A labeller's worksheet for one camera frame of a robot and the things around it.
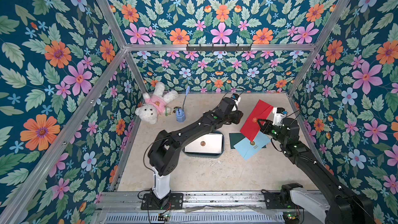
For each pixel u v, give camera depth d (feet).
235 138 3.16
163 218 2.35
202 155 2.85
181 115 3.24
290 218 2.35
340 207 1.27
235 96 2.44
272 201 2.41
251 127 2.76
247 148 2.97
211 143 2.91
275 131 2.26
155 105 3.40
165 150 1.64
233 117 2.46
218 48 3.06
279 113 2.33
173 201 2.42
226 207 2.37
